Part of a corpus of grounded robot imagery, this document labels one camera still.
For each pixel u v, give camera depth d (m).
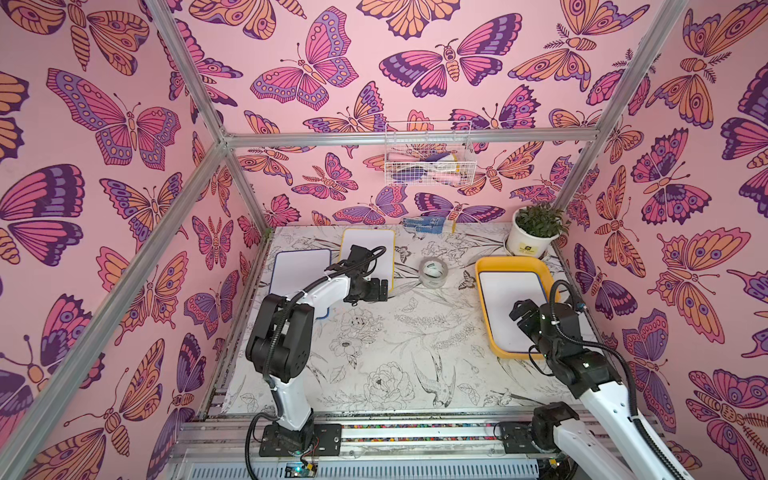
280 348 0.49
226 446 0.74
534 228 0.98
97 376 0.55
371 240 1.18
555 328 0.56
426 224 1.21
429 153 0.95
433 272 1.06
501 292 0.97
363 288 0.84
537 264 1.02
